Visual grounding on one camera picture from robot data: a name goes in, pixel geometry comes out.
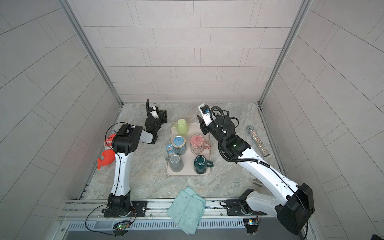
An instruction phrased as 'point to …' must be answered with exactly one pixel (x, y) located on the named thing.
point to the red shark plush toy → (108, 153)
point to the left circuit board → (123, 226)
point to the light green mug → (182, 126)
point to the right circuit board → (251, 224)
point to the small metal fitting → (257, 182)
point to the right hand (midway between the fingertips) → (201, 112)
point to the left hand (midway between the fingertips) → (168, 109)
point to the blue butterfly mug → (178, 146)
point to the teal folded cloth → (187, 210)
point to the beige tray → (190, 157)
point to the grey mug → (175, 163)
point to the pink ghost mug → (197, 144)
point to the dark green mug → (201, 164)
